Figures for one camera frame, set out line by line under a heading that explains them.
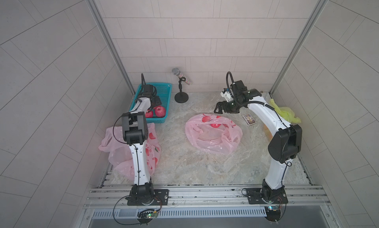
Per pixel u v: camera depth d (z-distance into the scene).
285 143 0.47
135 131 0.59
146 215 0.66
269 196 0.64
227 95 0.79
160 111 0.98
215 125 0.94
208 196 0.73
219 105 0.77
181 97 1.11
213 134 0.94
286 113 0.81
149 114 0.95
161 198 0.70
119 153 0.79
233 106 0.72
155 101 0.95
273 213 0.69
